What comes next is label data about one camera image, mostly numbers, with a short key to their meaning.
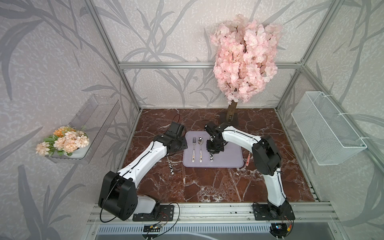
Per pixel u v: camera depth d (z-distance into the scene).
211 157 0.90
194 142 1.02
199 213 0.75
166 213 0.73
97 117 0.74
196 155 0.94
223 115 1.13
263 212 0.72
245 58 0.65
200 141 0.99
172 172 0.86
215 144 0.79
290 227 0.69
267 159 0.53
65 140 0.49
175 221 0.71
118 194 0.41
